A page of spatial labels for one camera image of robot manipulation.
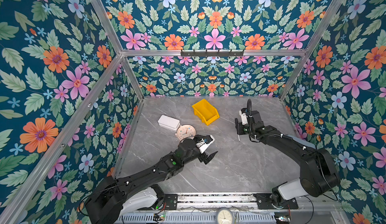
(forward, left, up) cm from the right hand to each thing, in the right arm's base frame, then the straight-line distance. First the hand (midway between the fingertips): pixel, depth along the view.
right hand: (237, 124), depth 90 cm
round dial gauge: (-45, +11, -7) cm, 47 cm away
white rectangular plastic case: (+6, +44, -6) cm, 44 cm away
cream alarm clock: (+2, +32, -9) cm, 34 cm away
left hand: (-15, +15, +7) cm, 22 cm away
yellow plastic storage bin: (+19, +18, -11) cm, 28 cm away
